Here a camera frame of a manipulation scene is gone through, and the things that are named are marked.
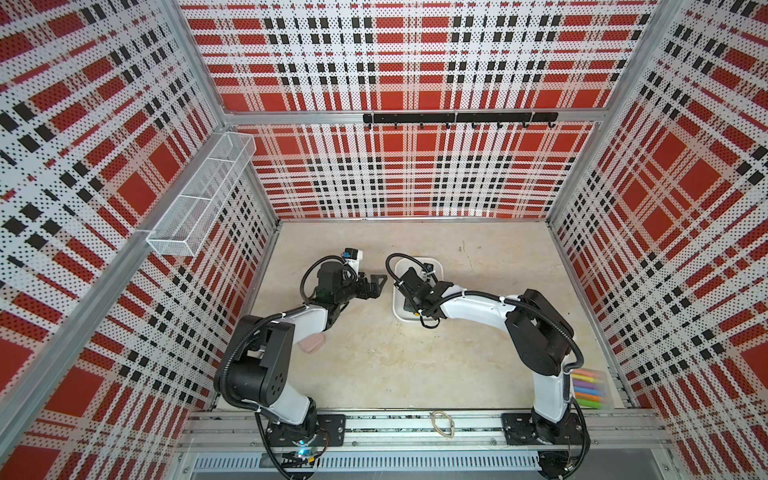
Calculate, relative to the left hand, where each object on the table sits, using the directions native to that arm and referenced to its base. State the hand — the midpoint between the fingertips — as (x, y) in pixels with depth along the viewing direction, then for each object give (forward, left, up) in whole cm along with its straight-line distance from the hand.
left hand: (375, 279), depth 91 cm
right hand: (-5, -13, -6) cm, 15 cm away
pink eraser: (-17, +18, -7) cm, 26 cm away
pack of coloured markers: (-30, -60, -10) cm, 68 cm away
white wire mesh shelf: (+15, +60, +10) cm, 62 cm away
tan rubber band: (-35, -16, -10) cm, 40 cm away
